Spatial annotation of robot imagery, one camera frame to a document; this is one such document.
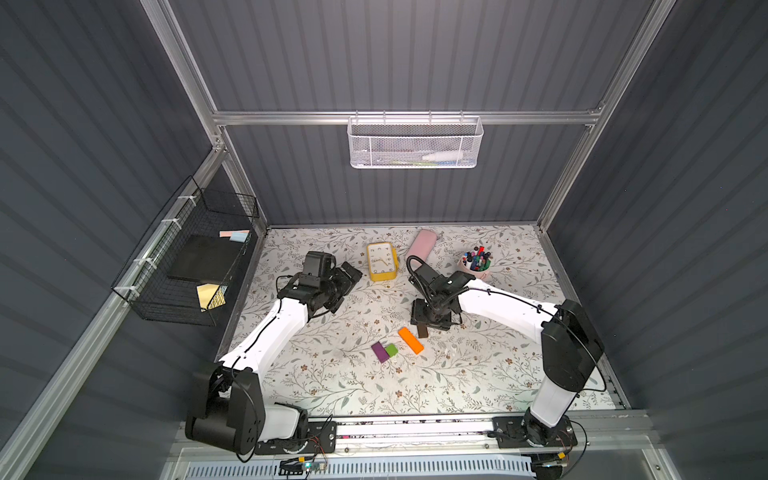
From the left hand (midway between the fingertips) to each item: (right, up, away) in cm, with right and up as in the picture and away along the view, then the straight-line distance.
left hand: (360, 283), depth 84 cm
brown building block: (+18, -15, +7) cm, 25 cm away
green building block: (+9, -21, +5) cm, 23 cm away
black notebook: (-36, +7, -14) cm, 39 cm away
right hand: (+17, -12, +1) cm, 21 cm away
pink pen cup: (+36, +5, +10) cm, 38 cm away
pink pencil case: (+21, +12, +28) cm, 37 cm away
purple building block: (+6, -21, +3) cm, 22 cm away
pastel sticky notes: (-34, +13, -2) cm, 37 cm away
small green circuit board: (-13, -42, -14) cm, 46 cm away
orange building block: (+15, -18, +7) cm, 25 cm away
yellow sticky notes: (-28, 0, -23) cm, 37 cm away
